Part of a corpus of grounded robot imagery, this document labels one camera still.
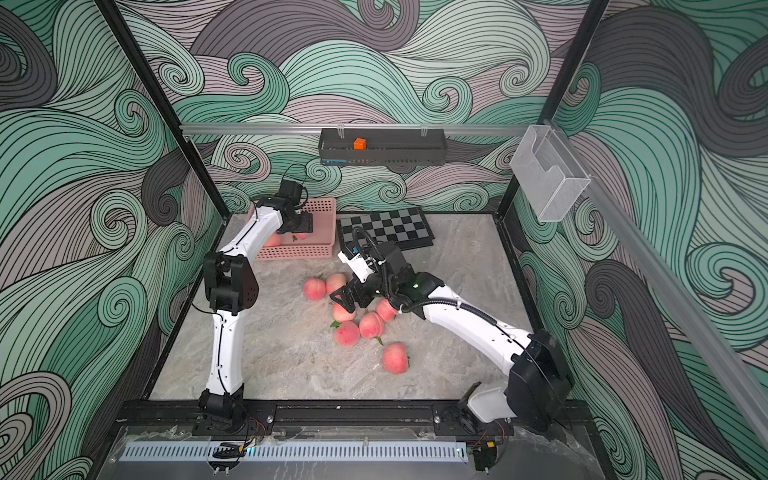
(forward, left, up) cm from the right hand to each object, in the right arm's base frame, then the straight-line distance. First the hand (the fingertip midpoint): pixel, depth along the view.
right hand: (347, 283), depth 76 cm
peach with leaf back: (+7, +12, -14) cm, 20 cm away
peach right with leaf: (-1, -10, -14) cm, 18 cm away
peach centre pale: (+9, +6, -14) cm, 18 cm away
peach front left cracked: (-8, +1, -14) cm, 16 cm away
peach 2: (-2, +3, -14) cm, 15 cm away
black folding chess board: (+34, -19, -16) cm, 42 cm away
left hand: (+30, +20, -8) cm, 37 cm away
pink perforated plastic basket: (+23, +13, -13) cm, 29 cm away
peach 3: (-5, -6, -14) cm, 16 cm away
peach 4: (-15, -13, -14) cm, 24 cm away
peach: (+25, +19, -10) cm, 33 cm away
